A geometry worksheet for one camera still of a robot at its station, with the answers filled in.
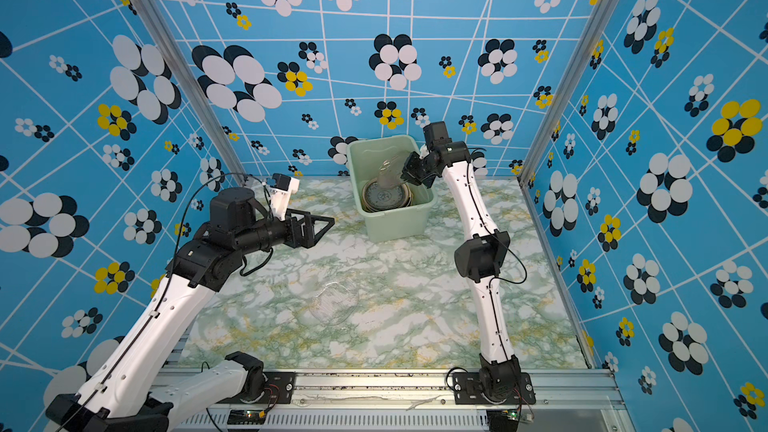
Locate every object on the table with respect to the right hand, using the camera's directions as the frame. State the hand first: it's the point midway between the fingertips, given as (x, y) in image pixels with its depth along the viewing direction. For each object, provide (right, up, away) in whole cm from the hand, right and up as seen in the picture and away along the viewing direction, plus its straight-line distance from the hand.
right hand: (403, 174), depth 91 cm
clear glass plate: (-9, -7, +17) cm, 20 cm away
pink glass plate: (-4, +1, +5) cm, 7 cm away
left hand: (-19, -12, -25) cm, 34 cm away
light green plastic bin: (-13, +8, +17) cm, 23 cm away
